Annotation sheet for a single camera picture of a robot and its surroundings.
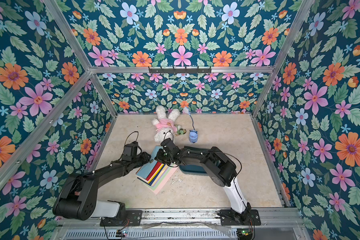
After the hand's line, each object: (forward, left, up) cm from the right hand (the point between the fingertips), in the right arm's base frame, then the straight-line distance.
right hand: (153, 158), depth 89 cm
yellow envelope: (-8, -2, -5) cm, 9 cm away
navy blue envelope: (-10, -1, -5) cm, 12 cm away
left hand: (+3, +2, -2) cm, 5 cm away
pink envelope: (-11, -8, -6) cm, 15 cm away
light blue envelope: (-7, +5, -3) cm, 9 cm away
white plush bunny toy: (+22, -4, +4) cm, 23 cm away
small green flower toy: (+24, -15, -4) cm, 29 cm away
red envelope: (-7, -1, -3) cm, 8 cm away
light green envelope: (-15, -2, -7) cm, 17 cm away
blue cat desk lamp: (+17, -24, +2) cm, 29 cm away
